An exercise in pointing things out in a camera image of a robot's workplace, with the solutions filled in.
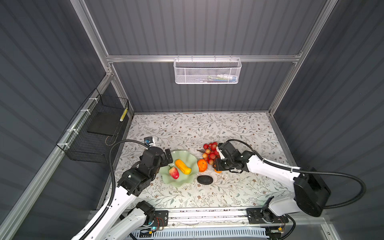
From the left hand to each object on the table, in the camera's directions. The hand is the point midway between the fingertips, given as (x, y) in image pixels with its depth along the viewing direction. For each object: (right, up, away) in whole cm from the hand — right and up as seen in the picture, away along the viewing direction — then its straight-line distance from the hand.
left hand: (162, 152), depth 73 cm
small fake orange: (+30, -15, +16) cm, 37 cm away
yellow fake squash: (+10, -12, +14) cm, 21 cm away
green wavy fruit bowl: (+11, -6, +18) cm, 22 cm away
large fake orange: (+21, -10, +14) cm, 27 cm away
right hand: (+29, -11, +12) cm, 33 cm away
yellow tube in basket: (-23, +19, +8) cm, 31 cm away
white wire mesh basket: (+27, +60, +51) cm, 83 cm away
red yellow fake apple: (+4, -14, +12) cm, 19 cm away
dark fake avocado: (+22, -17, +10) cm, 29 cm away
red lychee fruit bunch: (+26, -4, +20) cm, 33 cm away
